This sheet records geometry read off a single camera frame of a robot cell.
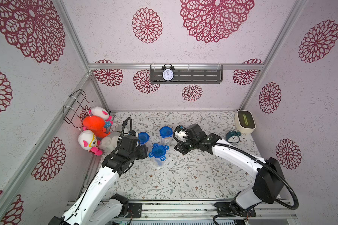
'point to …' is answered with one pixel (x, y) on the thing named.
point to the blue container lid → (143, 137)
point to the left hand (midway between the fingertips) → (143, 150)
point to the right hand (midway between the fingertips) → (175, 145)
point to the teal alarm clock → (233, 136)
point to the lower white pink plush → (87, 140)
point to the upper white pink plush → (100, 111)
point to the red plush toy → (97, 125)
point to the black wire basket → (71, 112)
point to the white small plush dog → (109, 143)
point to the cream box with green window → (245, 121)
